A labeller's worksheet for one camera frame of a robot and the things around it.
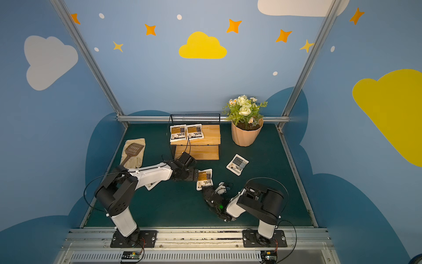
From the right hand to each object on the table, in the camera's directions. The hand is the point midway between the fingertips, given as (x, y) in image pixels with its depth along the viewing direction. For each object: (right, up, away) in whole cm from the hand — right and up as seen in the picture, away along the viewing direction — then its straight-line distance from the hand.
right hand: (201, 185), depth 89 cm
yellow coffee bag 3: (+2, +3, +4) cm, 5 cm away
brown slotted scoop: (-45, +19, +15) cm, 51 cm away
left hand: (-6, +6, +5) cm, 10 cm away
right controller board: (+32, -27, -16) cm, 45 cm away
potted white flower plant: (+24, +39, -3) cm, 46 cm away
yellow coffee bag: (-14, +30, +4) cm, 33 cm away
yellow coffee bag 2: (-4, +30, +5) cm, 31 cm away
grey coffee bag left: (-16, +10, -30) cm, 36 cm away
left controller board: (-30, -26, -17) cm, 43 cm away
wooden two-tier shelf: (+2, +19, +18) cm, 27 cm away
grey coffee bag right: (+22, +10, +10) cm, 26 cm away
